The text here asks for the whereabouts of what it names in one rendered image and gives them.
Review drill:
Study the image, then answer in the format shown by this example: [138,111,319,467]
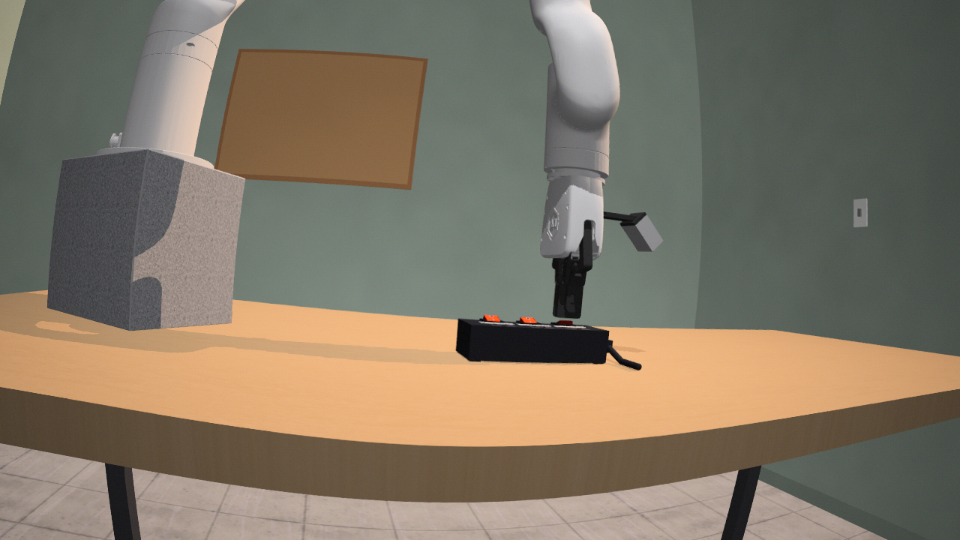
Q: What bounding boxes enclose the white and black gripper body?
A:
[540,172,605,260]

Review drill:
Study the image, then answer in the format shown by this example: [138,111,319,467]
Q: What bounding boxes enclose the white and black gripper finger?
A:
[556,220,593,319]
[552,258,564,317]

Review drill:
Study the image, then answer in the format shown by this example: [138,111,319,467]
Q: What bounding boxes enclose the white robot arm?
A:
[95,0,663,252]

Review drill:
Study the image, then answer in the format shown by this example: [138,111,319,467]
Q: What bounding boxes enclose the black power strip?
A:
[456,315,640,370]

